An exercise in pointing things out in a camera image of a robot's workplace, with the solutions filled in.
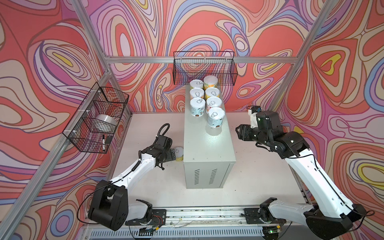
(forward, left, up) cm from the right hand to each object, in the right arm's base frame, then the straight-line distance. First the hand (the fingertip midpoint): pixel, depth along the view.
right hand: (243, 133), depth 70 cm
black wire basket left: (+6, +73, +2) cm, 73 cm away
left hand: (+2, +39, -22) cm, 45 cm away
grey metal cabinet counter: (-14, +18, +4) cm, 23 cm away
